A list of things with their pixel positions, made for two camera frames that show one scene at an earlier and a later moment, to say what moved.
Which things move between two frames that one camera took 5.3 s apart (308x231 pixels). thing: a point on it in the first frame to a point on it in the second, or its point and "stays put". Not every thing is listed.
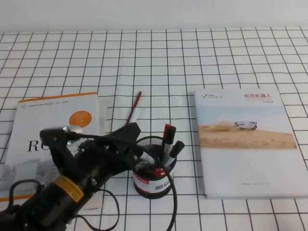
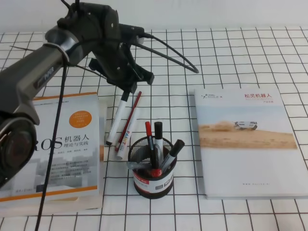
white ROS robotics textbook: (29, 165) stays put
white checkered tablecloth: (166, 66) stays put
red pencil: (136, 101) stays put
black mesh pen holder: (151, 178) stays put
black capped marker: (174, 152) stays put
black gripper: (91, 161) to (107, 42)
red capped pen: (166, 127) to (151, 144)
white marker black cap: (146, 159) to (123, 103)
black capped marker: (170, 137) to (158, 145)
